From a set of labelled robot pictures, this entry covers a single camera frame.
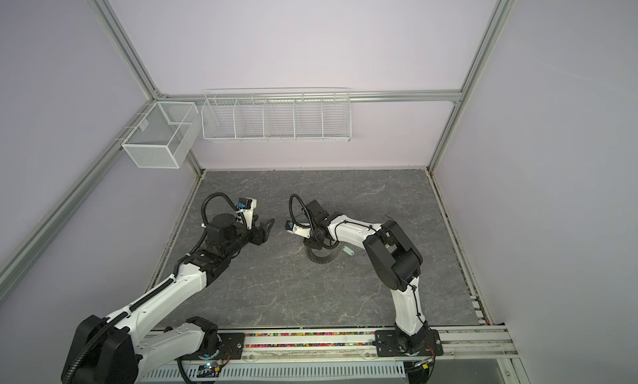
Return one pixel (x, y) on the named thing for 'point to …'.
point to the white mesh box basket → (167, 138)
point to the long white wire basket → (277, 114)
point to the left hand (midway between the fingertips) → (266, 220)
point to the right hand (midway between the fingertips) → (311, 235)
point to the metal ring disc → (333, 254)
